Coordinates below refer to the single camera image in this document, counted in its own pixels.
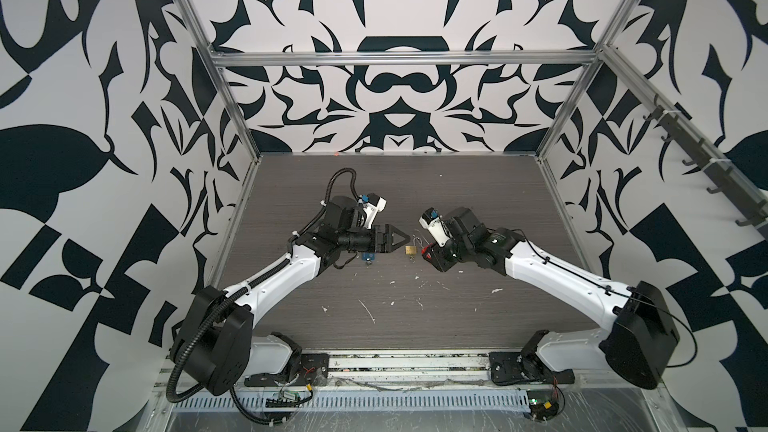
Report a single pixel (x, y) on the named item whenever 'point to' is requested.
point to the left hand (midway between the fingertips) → (404, 235)
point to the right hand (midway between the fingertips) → (430, 248)
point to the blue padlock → (369, 257)
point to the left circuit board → (287, 399)
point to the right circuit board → (542, 410)
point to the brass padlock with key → (412, 250)
